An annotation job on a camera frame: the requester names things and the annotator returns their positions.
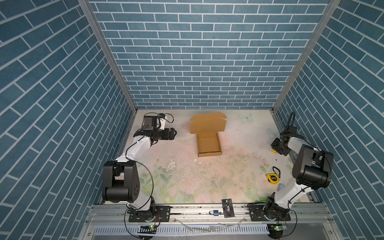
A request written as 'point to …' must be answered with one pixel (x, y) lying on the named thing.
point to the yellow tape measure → (273, 178)
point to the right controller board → (276, 230)
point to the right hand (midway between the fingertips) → (275, 144)
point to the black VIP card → (228, 208)
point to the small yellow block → (274, 151)
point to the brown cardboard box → (207, 126)
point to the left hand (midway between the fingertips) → (170, 131)
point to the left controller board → (148, 229)
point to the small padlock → (214, 212)
